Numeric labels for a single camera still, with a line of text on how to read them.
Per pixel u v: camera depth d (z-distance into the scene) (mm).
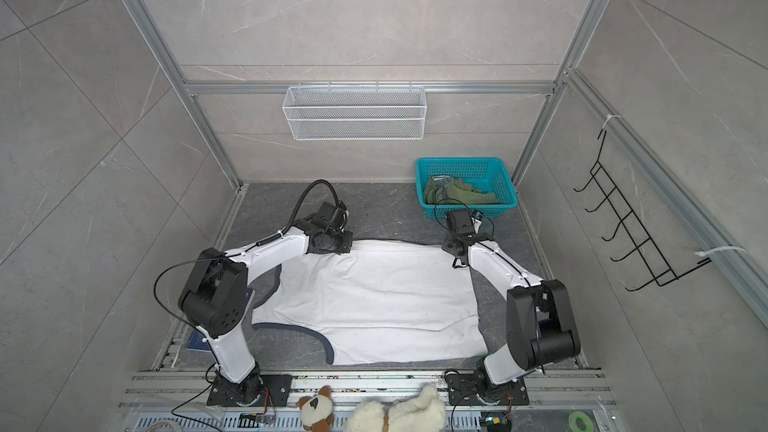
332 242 780
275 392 732
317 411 686
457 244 669
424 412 620
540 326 437
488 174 1178
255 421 716
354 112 980
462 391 729
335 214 750
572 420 698
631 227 672
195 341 816
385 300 907
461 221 721
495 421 703
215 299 478
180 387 751
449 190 1072
